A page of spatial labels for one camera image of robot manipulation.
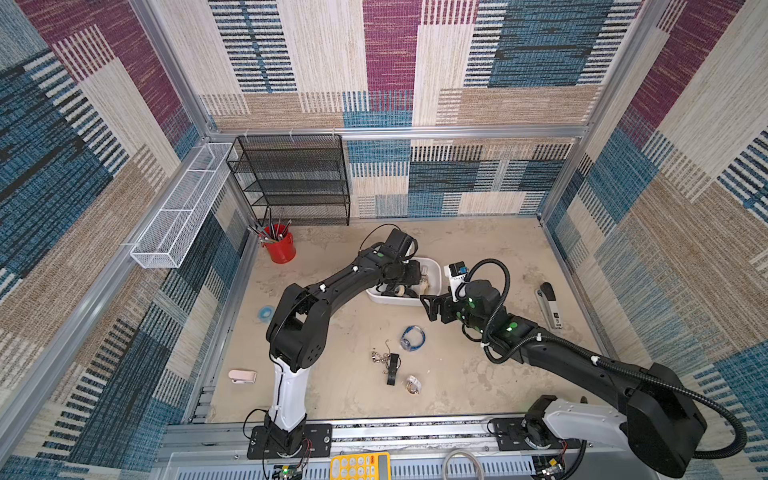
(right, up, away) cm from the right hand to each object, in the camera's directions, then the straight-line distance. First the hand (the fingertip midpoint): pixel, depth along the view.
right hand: (439, 296), depth 83 cm
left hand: (-5, +5, +9) cm, 11 cm away
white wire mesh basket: (-66, +17, -12) cm, 69 cm away
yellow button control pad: (-18, -36, -14) cm, 43 cm away
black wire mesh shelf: (-47, +39, +25) cm, 66 cm away
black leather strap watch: (-12, -19, +1) cm, 22 cm away
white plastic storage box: (0, +1, +17) cm, 18 cm away
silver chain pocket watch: (-17, -18, +3) cm, 25 cm away
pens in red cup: (-54, +17, +22) cm, 61 cm away
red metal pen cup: (-50, +13, +22) cm, 56 cm away
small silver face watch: (-7, -22, -6) cm, 24 cm away
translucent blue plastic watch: (-6, -13, +6) cm, 16 cm away
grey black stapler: (+35, -3, +10) cm, 37 cm away
